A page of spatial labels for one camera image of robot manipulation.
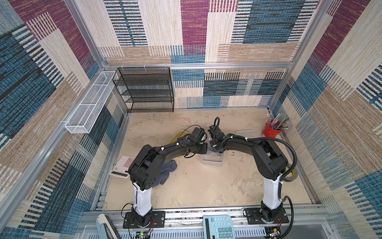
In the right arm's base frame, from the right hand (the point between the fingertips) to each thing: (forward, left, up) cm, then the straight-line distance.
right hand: (220, 143), depth 101 cm
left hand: (-7, +9, +4) cm, 12 cm away
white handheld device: (-47, +58, +3) cm, 75 cm away
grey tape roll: (-24, -37, +1) cm, 44 cm away
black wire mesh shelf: (+34, +51, +19) cm, 65 cm away
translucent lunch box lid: (+10, -20, -2) cm, 22 cm away
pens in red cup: (+8, -37, +10) cm, 39 cm away
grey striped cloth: (-9, +8, +4) cm, 12 cm away
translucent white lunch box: (-12, +6, +1) cm, 14 cm away
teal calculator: (-46, +7, +1) cm, 47 cm away
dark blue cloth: (-16, +32, +2) cm, 36 cm away
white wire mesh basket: (-8, +70, +34) cm, 78 cm away
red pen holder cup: (+8, -36, 0) cm, 37 cm away
